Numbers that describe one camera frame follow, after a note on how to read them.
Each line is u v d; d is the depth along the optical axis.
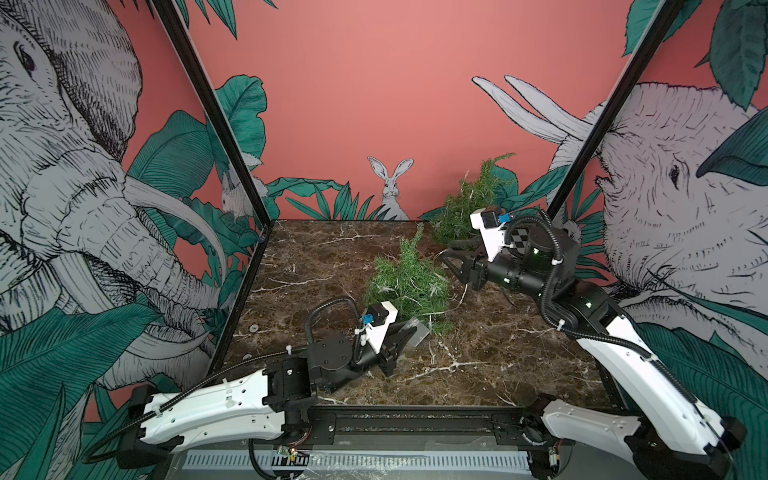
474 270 0.51
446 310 0.96
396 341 0.54
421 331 0.66
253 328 0.91
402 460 0.70
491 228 0.49
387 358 0.51
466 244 0.58
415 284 0.64
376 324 0.50
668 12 0.69
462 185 0.86
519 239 1.18
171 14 0.69
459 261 0.53
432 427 0.75
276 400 0.46
